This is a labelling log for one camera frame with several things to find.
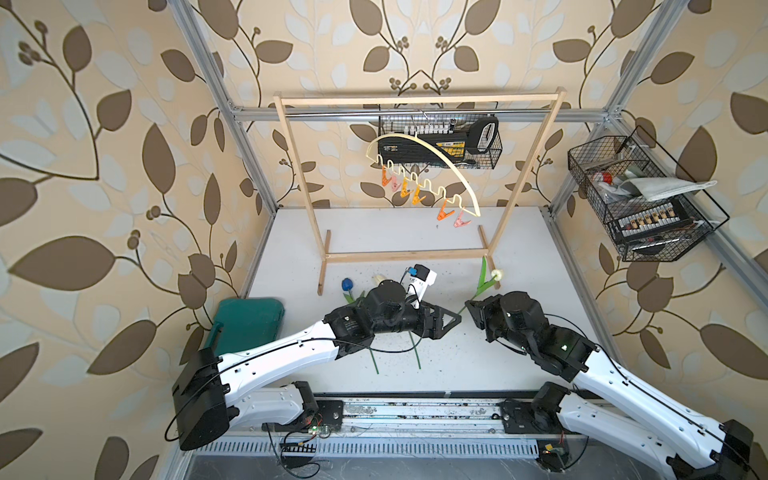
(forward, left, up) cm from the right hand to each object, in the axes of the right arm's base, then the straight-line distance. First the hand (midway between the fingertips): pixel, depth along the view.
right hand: (461, 300), depth 75 cm
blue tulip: (+15, +32, -16) cm, 39 cm away
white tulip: (+17, +21, -15) cm, 31 cm away
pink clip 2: (+14, 0, +14) cm, 20 cm away
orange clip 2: (+17, +4, +14) cm, 22 cm away
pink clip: (+30, +16, +13) cm, 37 cm away
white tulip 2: (+6, -7, -2) cm, 10 cm away
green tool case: (+2, +62, -14) cm, 64 cm away
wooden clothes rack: (+30, -19, -17) cm, 39 cm away
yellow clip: (+51, +12, -8) cm, 53 cm away
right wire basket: (+32, -42, +15) cm, 55 cm away
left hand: (-7, +4, +6) cm, 10 cm away
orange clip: (+34, +19, +12) cm, 40 cm away
